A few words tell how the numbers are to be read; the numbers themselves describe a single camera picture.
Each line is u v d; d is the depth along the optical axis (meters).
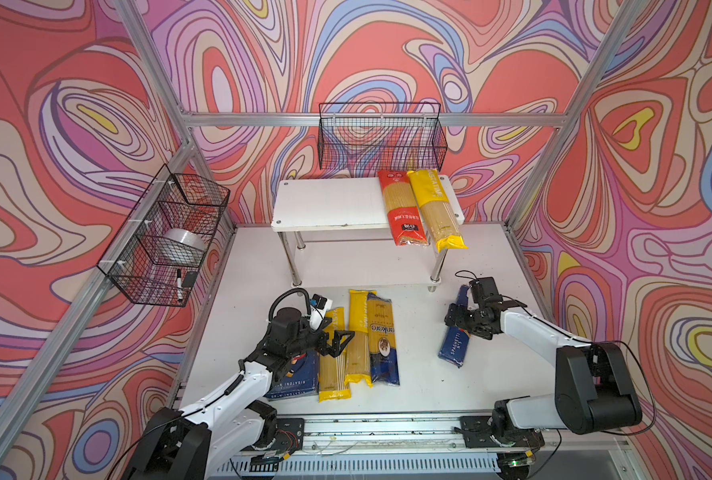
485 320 0.67
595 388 0.43
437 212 0.72
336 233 1.09
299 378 0.76
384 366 0.82
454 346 0.84
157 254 0.74
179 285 0.72
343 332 0.75
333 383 0.80
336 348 0.73
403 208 0.73
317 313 0.69
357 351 0.86
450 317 0.84
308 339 0.71
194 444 0.40
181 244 0.69
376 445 0.72
